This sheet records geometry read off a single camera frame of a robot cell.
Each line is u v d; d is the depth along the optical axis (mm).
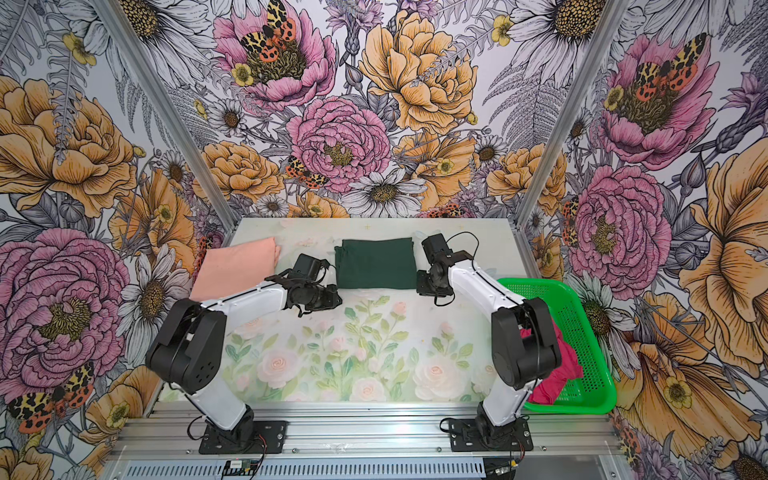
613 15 717
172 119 901
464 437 731
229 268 1062
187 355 471
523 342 472
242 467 704
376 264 1072
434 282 777
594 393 777
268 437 741
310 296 795
